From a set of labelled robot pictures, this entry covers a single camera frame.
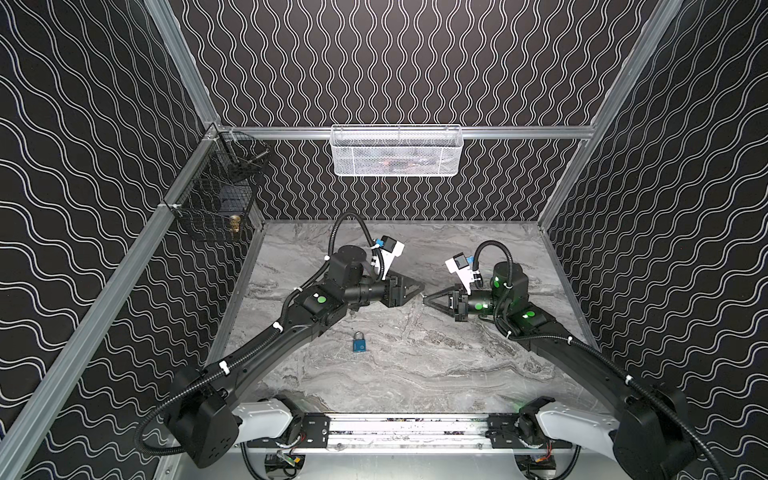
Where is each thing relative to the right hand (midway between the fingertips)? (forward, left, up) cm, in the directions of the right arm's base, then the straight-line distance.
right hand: (426, 302), depth 71 cm
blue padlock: (-2, +18, -22) cm, 29 cm away
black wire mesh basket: (+34, +65, +3) cm, 74 cm away
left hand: (0, 0, +7) cm, 7 cm away
